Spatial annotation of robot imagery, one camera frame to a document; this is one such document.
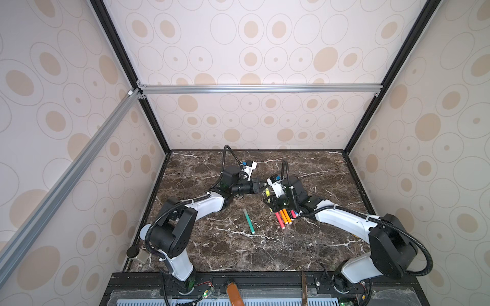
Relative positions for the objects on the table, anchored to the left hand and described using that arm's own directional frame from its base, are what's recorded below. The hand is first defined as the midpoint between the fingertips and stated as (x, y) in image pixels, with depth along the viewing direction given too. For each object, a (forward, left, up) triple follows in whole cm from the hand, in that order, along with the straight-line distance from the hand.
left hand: (274, 185), depth 81 cm
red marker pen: (-8, -4, -18) cm, 20 cm away
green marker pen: (-8, +10, -18) cm, 23 cm away
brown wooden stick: (-36, -11, -19) cm, 43 cm away
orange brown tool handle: (-38, +16, -17) cm, 44 cm away
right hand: (-1, 0, -8) cm, 8 cm away
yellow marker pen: (-2, +2, -3) cm, 4 cm away
